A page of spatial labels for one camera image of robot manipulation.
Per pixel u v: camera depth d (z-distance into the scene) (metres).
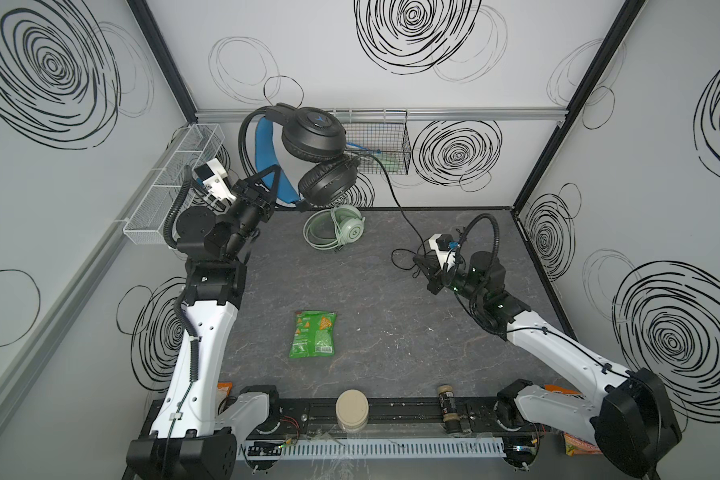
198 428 0.37
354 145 0.91
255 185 0.53
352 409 0.70
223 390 0.77
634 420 0.39
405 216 1.23
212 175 0.52
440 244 0.65
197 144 0.91
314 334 0.84
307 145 0.42
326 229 1.13
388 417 0.75
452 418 0.72
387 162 0.96
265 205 0.50
